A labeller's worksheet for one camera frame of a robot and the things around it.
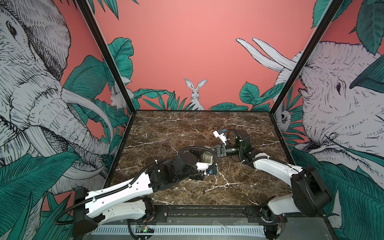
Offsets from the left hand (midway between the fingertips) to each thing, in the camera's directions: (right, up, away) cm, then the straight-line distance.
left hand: (202, 155), depth 68 cm
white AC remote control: (+2, -2, +5) cm, 6 cm away
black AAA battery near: (+1, -23, +14) cm, 26 cm away
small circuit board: (-28, -36, +2) cm, 46 cm away
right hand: (+2, -1, +3) cm, 4 cm away
